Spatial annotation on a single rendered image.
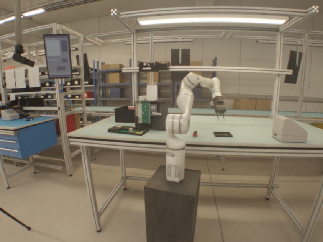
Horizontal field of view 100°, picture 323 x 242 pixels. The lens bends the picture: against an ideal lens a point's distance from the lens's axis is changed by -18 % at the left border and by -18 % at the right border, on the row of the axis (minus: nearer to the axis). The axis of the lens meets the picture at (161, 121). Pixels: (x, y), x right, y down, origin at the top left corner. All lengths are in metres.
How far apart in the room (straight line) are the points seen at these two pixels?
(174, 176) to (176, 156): 0.11
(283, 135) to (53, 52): 2.29
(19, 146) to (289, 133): 2.45
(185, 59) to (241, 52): 2.90
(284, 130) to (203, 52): 4.48
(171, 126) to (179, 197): 0.32
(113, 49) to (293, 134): 5.52
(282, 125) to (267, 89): 4.69
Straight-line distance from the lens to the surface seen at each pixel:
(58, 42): 2.20
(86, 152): 1.34
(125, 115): 1.44
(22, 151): 2.26
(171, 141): 0.74
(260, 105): 4.59
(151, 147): 1.01
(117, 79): 5.20
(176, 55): 2.97
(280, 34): 2.10
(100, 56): 6.11
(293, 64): 3.45
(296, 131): 1.15
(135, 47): 1.90
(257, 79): 5.63
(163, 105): 1.13
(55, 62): 2.21
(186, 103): 0.82
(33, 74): 2.81
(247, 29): 1.96
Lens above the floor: 1.30
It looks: 12 degrees down
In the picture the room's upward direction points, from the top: straight up
